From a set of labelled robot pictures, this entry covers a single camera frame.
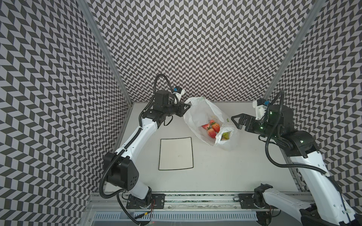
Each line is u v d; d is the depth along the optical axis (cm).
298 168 40
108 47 89
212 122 102
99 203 73
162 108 61
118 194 64
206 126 99
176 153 89
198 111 86
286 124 44
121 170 42
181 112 69
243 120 55
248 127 54
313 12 69
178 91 68
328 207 36
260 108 56
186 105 75
